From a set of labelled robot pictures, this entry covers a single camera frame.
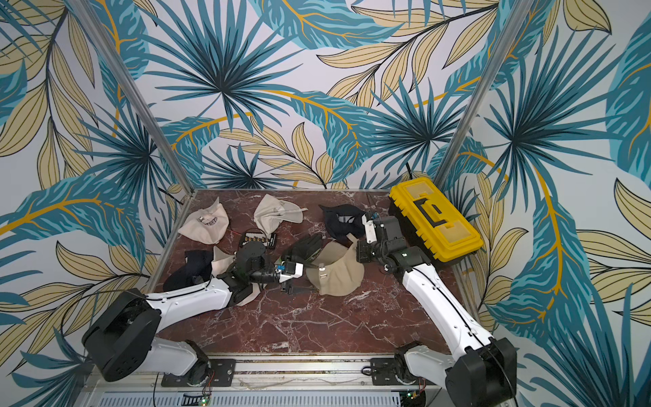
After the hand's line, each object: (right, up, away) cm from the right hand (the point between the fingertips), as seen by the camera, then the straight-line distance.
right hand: (361, 244), depth 81 cm
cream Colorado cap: (-44, -5, -1) cm, 44 cm away
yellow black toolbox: (+26, +7, +7) cm, 28 cm away
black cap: (-4, +7, +26) cm, 27 cm away
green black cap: (-18, -4, +17) cm, 26 cm away
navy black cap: (-52, -8, 0) cm, 53 cm away
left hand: (-15, -9, -6) cm, 18 cm away
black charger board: (-34, 0, +20) cm, 40 cm away
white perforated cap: (-35, +10, +25) cm, 44 cm away
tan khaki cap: (-8, -8, -2) cm, 11 cm away
